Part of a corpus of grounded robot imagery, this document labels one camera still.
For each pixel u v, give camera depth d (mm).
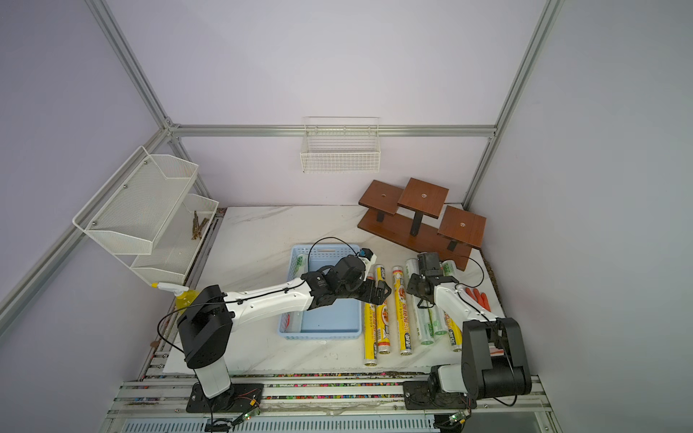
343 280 636
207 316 513
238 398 724
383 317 857
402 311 865
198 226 956
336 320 861
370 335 818
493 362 426
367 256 747
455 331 828
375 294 721
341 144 959
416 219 1031
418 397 732
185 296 806
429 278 706
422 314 860
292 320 839
